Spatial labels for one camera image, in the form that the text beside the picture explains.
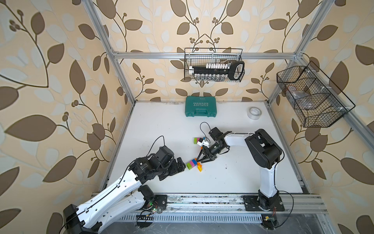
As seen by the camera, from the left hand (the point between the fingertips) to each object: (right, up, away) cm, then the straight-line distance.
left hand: (179, 168), depth 73 cm
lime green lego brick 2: (+5, -3, +13) cm, 14 cm away
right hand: (+12, -1, +15) cm, 19 cm away
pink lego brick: (+11, +12, +20) cm, 26 cm away
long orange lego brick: (+11, -4, +12) cm, 16 cm away
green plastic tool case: (+13, +34, +39) cm, 53 cm away
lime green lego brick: (+9, +10, +22) cm, 25 cm away
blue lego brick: (+8, -1, +13) cm, 15 cm away
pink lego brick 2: (+6, -2, +13) cm, 14 cm away
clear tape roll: (+55, +29, +39) cm, 73 cm away
